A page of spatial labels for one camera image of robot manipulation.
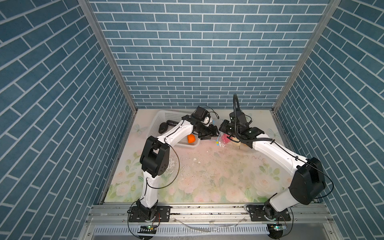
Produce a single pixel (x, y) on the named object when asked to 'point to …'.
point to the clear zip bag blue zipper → (219, 143)
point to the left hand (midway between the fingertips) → (216, 136)
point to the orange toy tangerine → (191, 138)
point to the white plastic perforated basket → (159, 116)
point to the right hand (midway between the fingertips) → (218, 122)
